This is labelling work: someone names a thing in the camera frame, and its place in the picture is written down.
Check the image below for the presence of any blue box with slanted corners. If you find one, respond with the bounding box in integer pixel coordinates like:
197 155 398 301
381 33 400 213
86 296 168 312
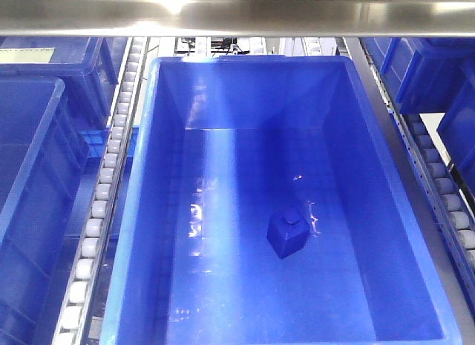
266 206 311 260

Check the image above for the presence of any blue plastic bin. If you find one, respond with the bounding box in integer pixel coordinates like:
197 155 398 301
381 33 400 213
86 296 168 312
62 125 140 249
99 54 465 345
0 76 90 345
361 36 475 116

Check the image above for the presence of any steel roller rack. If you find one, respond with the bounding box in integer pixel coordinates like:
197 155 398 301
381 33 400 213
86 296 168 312
0 0 475 345

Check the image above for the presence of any blue bin with pale label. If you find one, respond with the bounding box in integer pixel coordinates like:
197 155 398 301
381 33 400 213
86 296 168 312
0 36 129 131

